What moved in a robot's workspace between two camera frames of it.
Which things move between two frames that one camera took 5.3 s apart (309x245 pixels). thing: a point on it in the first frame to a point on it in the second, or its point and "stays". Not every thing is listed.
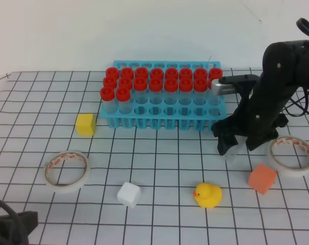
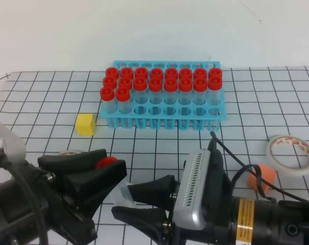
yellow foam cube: x=85 y=124 stays
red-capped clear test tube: x=235 y=153 to x=123 y=197
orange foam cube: x=261 y=179 stays
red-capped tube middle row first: x=109 y=82 stays
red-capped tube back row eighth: x=215 y=73 stays
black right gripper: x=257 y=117 to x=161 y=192
